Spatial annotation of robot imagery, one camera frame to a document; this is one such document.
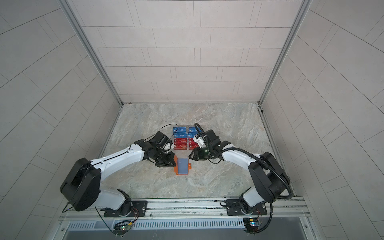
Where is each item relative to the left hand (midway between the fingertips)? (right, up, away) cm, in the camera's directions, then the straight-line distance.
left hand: (179, 163), depth 80 cm
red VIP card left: (-1, +11, +11) cm, 16 cm away
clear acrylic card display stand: (+3, +16, +11) cm, 20 cm away
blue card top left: (-2, +17, +11) cm, 21 cm away
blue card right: (+6, +14, +11) cm, 19 cm away
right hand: (+6, +2, +1) cm, 7 cm away
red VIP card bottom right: (+6, +8, +11) cm, 15 cm away
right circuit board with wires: (+35, -24, -12) cm, 44 cm away
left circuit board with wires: (-24, -24, -15) cm, 36 cm away
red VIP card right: (+5, +11, +11) cm, 16 cm away
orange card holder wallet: (-2, -2, 0) cm, 3 cm away
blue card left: (-1, +14, +11) cm, 18 cm away
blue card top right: (+6, +18, +11) cm, 22 cm away
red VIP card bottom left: (-1, +7, +10) cm, 13 cm away
